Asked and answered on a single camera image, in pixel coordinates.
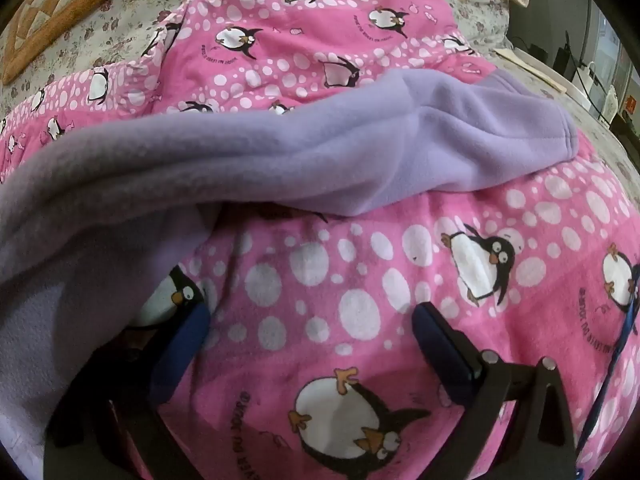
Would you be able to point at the orange checkered cushion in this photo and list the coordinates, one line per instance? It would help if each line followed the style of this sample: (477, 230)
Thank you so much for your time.
(55, 10)

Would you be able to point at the purple fleece garment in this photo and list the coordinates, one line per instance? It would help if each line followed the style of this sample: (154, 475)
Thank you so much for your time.
(280, 160)

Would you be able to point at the floral bedsheet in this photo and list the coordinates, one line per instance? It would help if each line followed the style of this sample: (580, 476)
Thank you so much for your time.
(145, 5)

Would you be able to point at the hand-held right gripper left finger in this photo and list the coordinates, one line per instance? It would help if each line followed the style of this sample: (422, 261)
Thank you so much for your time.
(184, 342)

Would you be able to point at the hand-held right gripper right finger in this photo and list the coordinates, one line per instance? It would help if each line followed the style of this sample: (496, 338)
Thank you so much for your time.
(440, 347)

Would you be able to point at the white bottle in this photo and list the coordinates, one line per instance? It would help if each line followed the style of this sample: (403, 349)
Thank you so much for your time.
(610, 101)

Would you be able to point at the pink penguin print blanket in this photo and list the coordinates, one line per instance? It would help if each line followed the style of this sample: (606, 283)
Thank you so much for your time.
(350, 280)

